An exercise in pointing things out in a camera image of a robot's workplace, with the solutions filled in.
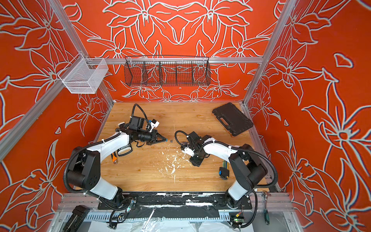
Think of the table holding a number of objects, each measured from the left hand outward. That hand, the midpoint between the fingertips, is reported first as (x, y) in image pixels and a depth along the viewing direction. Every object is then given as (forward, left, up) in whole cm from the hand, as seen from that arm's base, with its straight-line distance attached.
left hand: (165, 138), depth 83 cm
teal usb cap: (0, -1, -1) cm, 1 cm away
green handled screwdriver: (-32, -54, -12) cm, 64 cm away
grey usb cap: (+6, -2, -13) cm, 15 cm away
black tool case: (+25, -45, -8) cm, 53 cm away
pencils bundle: (-8, -37, -12) cm, 40 cm away
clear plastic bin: (+32, +57, +19) cm, 68 cm away
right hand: (-6, -18, -12) cm, 23 cm away
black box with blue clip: (-14, -35, -11) cm, 39 cm away
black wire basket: (+46, +5, +17) cm, 49 cm away
